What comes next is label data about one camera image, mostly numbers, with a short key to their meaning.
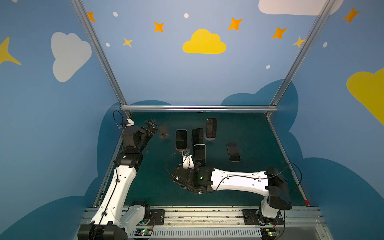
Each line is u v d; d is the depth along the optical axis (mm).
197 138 1050
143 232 707
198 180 526
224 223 735
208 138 1036
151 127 675
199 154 880
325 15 718
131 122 672
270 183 431
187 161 648
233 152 1004
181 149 975
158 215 751
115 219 395
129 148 554
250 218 736
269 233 711
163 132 1034
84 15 708
